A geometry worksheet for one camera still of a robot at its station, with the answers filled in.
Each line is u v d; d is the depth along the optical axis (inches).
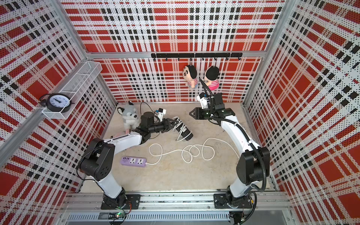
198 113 28.8
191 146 36.8
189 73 35.8
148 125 28.3
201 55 35.0
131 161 33.9
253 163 17.2
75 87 31.0
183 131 33.2
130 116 36.4
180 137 33.0
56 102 25.0
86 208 28.3
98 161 18.6
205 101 29.1
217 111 23.8
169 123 31.7
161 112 32.9
